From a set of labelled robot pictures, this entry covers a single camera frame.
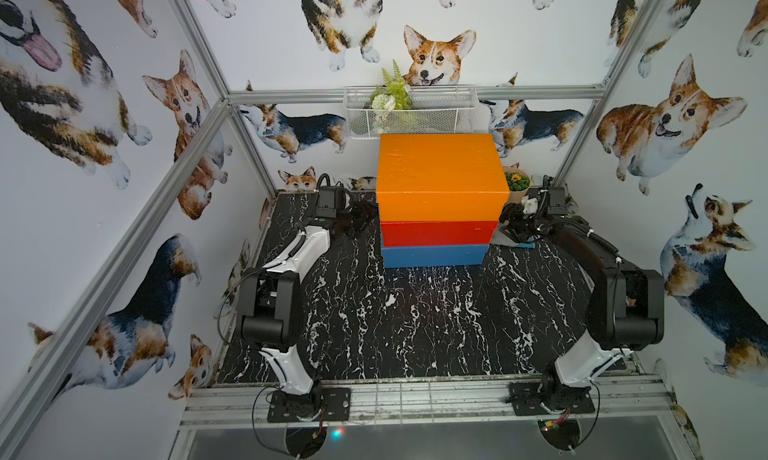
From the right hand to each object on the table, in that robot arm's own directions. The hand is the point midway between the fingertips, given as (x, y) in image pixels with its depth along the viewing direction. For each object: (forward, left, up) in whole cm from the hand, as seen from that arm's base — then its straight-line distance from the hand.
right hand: (492, 215), depth 90 cm
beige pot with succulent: (+20, -14, -6) cm, 25 cm away
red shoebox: (-7, +17, 0) cm, 18 cm away
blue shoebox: (-8, +17, -10) cm, 22 cm away
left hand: (+1, +33, +2) cm, 33 cm away
